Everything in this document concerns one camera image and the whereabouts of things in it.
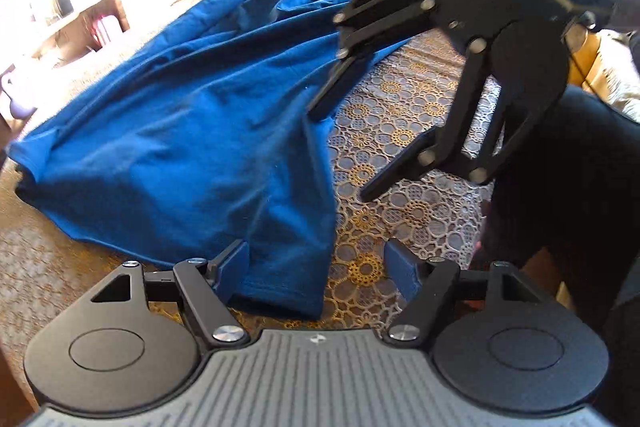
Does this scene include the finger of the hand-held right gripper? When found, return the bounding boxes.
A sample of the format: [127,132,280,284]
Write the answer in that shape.
[359,49,547,204]
[306,0,437,121]

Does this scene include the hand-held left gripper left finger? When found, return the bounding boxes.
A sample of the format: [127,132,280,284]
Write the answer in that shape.
[90,239,251,350]

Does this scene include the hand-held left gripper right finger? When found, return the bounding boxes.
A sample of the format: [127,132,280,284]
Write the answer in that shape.
[383,238,549,350]

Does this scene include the blue long-sleeve shirt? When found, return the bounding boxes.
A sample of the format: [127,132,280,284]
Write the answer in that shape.
[7,0,436,320]

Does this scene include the gold lace tablecloth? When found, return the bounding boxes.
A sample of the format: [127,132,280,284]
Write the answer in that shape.
[0,0,506,413]

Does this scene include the person's dark pants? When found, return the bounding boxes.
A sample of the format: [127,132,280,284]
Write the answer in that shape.
[470,84,640,427]

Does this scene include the wooden tv cabinet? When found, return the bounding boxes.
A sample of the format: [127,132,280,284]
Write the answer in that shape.
[27,0,133,58]

